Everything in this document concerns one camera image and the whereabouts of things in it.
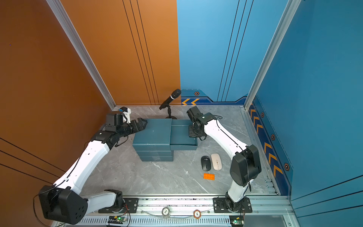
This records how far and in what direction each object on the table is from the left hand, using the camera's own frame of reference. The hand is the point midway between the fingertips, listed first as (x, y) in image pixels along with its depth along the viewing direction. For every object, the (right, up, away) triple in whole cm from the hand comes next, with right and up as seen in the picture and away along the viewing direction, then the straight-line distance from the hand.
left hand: (142, 121), depth 81 cm
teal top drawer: (+21, -12, +7) cm, 25 cm away
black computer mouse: (+38, -26, +6) cm, 46 cm away
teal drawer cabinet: (+8, -11, -8) cm, 16 cm away
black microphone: (+19, +16, +4) cm, 25 cm away
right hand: (+30, -8, +5) cm, 31 cm away
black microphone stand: (+13, +7, +19) cm, 24 cm away
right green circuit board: (+51, -50, -10) cm, 72 cm away
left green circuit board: (-10, -50, -10) cm, 51 cm away
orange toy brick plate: (+39, -33, +2) cm, 51 cm away
